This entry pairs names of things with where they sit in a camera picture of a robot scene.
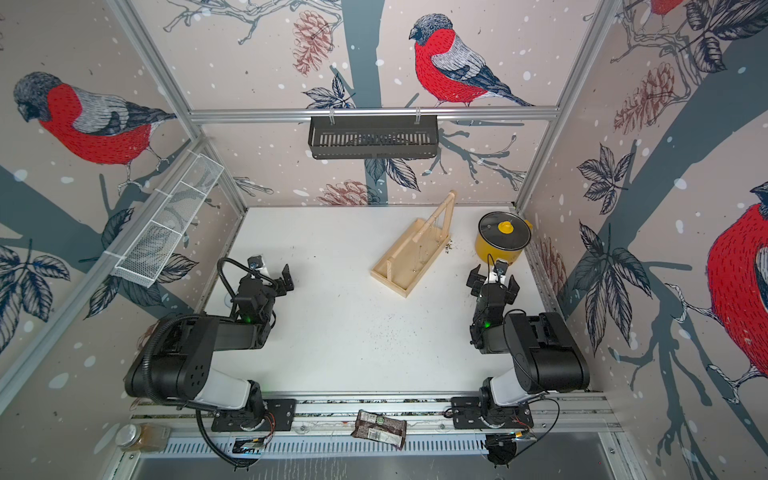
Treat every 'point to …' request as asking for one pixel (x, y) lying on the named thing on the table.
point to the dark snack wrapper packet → (381, 428)
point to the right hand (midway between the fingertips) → (496, 267)
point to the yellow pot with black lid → (502, 235)
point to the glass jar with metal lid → (143, 436)
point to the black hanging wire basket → (373, 136)
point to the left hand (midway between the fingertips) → (276, 261)
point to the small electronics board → (251, 445)
